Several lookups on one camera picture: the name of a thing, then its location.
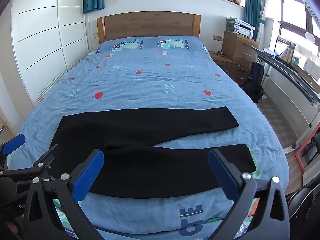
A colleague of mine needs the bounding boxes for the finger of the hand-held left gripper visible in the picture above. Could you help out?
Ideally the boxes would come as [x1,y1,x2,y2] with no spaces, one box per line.
[0,134,26,170]
[0,144,59,188]

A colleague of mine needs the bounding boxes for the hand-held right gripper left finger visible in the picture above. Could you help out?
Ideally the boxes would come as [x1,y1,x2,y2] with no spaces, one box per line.
[24,149,105,240]

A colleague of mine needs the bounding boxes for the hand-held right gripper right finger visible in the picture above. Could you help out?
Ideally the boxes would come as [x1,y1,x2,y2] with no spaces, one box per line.
[207,148,292,240]

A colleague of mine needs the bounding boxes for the black pants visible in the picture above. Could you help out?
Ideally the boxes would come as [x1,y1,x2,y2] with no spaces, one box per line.
[49,106,257,199]

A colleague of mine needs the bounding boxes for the red framed mirror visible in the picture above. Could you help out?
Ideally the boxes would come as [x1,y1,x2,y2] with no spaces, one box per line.
[295,127,320,173]

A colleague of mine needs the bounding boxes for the black office chair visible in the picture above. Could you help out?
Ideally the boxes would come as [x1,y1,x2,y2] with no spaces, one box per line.
[286,185,320,240]

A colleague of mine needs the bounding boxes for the black backpack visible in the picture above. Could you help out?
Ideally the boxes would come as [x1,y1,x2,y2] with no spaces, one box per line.
[241,81,264,103]

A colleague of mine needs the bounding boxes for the white wardrobe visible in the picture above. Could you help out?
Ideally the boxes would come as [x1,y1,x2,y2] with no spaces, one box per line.
[10,0,89,105]

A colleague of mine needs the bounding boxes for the blue printed bed blanket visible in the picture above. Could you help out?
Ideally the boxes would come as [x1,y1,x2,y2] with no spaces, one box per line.
[7,35,290,240]

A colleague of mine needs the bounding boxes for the black tote bag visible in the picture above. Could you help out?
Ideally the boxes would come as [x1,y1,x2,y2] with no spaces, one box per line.
[250,60,265,83]

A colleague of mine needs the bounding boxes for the wooden nightstand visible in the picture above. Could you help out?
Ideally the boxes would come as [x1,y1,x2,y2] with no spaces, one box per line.
[209,51,234,74]

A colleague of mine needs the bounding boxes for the metal clothes rack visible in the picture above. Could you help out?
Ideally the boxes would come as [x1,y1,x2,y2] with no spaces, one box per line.
[256,47,320,153]

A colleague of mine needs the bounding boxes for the wooden dresser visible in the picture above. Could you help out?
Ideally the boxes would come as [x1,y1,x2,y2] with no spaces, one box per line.
[222,31,260,87]

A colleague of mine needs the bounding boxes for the wooden desk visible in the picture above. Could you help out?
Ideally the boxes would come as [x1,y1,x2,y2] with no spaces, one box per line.
[271,55,320,93]

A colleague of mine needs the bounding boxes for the white printer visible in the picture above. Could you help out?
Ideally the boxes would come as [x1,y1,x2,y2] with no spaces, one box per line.
[226,18,255,39]

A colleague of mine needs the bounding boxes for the wooden headboard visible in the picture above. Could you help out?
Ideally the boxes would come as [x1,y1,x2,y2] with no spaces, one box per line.
[97,11,201,45]

